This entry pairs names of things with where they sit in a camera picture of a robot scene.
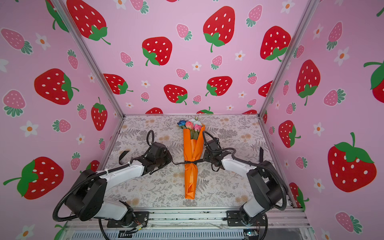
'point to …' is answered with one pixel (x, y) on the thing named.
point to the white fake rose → (195, 122)
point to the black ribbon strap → (191, 162)
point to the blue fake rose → (181, 123)
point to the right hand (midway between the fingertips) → (205, 154)
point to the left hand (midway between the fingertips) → (174, 155)
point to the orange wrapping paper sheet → (193, 152)
